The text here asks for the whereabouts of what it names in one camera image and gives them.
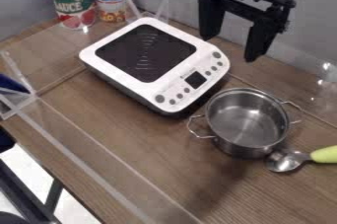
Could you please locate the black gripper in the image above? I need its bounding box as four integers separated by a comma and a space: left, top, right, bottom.
198, 0, 296, 62

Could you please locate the silver steel pot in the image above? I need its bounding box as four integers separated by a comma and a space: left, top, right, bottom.
187, 88, 303, 159

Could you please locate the white and black induction stove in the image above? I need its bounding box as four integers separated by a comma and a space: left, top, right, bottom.
79, 18, 231, 114

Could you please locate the blue object at left edge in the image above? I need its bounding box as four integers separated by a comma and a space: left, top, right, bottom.
0, 73, 30, 154

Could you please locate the clear acrylic barrier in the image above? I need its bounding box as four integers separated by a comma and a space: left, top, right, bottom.
0, 49, 203, 224

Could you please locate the black metal table leg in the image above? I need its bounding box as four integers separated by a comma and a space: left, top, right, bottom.
0, 160, 63, 224

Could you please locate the spoon with green handle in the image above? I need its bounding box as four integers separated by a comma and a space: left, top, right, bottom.
266, 145, 337, 173

